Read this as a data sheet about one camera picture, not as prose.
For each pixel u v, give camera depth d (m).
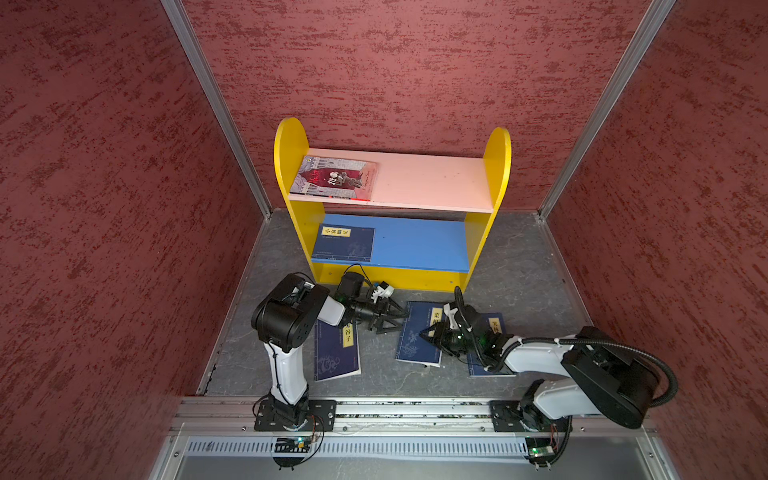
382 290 0.90
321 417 0.73
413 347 0.83
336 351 0.84
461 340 0.74
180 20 0.71
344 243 0.92
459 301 0.82
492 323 0.90
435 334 0.79
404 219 1.01
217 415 0.76
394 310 0.83
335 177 0.71
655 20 0.72
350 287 0.83
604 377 0.44
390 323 0.90
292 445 0.71
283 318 0.51
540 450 0.71
